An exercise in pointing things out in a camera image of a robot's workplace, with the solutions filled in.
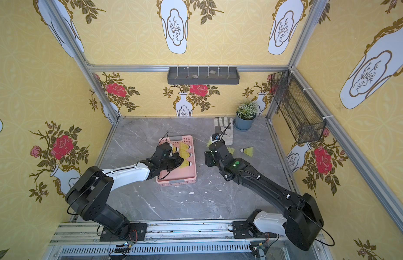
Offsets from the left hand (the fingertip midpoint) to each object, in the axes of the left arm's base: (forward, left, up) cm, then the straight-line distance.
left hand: (187, 159), depth 91 cm
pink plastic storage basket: (-6, +2, -7) cm, 10 cm away
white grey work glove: (+25, -26, -8) cm, 37 cm away
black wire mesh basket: (+9, -61, +21) cm, 65 cm away
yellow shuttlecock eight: (+15, -14, -6) cm, 22 cm away
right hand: (-3, -12, +10) cm, 16 cm away
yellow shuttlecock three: (+6, +2, -4) cm, 8 cm away
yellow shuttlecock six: (+8, -37, -5) cm, 39 cm away
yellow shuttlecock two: (+11, +3, -4) cm, 12 cm away
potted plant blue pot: (+27, -37, +8) cm, 46 cm away
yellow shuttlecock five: (-2, +1, -3) cm, 3 cm away
